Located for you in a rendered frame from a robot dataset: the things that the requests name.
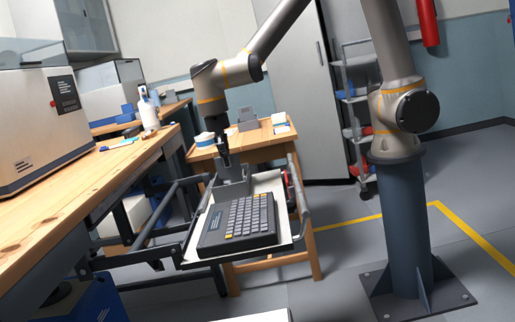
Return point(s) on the grey wall cabinet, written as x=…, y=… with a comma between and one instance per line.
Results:
x=86, y=28

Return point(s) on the red fire extinguisher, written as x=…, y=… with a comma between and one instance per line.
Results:
x=427, y=22

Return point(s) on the blue cylinder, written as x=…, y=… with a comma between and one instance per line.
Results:
x=155, y=98

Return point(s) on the wooden side bench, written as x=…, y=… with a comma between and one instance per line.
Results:
x=173, y=108

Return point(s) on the white spray bottle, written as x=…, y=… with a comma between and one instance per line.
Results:
x=148, y=112

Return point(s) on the grey tall cupboard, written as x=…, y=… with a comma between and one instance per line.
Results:
x=301, y=100

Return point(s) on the blue cabinet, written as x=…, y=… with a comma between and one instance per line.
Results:
x=86, y=302

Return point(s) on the blue tray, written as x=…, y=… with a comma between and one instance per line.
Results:
x=120, y=118

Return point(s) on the white sheet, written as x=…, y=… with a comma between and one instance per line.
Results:
x=253, y=316

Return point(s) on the grey desk holder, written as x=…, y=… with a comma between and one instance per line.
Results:
x=247, y=120

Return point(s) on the grey lens job tray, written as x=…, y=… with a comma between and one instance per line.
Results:
x=229, y=189

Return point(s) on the white machine with glass hood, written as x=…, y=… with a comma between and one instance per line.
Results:
x=104, y=88

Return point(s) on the white and blue tape roll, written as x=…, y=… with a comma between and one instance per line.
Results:
x=204, y=141

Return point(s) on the black tray support linkage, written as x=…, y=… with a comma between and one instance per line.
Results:
x=132, y=253

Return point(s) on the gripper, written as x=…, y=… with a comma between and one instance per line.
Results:
x=216, y=124

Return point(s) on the grey box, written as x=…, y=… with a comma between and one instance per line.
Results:
x=170, y=97

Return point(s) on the grey shelf cart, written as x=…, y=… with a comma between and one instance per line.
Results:
x=356, y=133

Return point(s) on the wooden workbench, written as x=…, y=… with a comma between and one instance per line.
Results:
x=72, y=189

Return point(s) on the white and blue box stack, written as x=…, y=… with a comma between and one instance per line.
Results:
x=280, y=122

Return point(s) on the red clamp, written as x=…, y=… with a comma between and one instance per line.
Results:
x=286, y=185

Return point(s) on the small wooden table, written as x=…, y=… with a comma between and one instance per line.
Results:
x=261, y=145

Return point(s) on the dark keyboard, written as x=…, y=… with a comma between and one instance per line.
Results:
x=241, y=227

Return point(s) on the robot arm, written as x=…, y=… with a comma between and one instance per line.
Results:
x=396, y=60

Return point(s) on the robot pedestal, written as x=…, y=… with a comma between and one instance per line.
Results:
x=404, y=225

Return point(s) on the beige machine with panel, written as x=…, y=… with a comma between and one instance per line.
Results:
x=36, y=128

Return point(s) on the grey keyboard tray platform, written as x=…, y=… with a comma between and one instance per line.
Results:
x=263, y=189

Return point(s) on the blue and white pen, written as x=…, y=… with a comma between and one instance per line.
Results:
x=118, y=144

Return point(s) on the small white card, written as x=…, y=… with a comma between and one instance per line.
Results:
x=231, y=131

